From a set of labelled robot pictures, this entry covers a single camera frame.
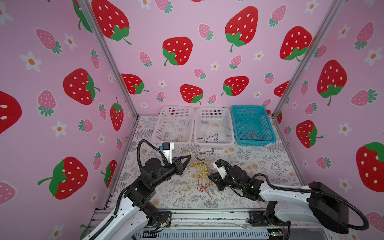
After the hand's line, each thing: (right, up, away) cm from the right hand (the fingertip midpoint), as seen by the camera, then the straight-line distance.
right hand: (208, 177), depth 79 cm
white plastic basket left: (-23, +29, +36) cm, 52 cm away
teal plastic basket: (+38, +28, +36) cm, 59 cm away
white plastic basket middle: (+7, +27, +36) cm, 46 cm away
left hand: (-9, +13, -13) cm, 20 cm away
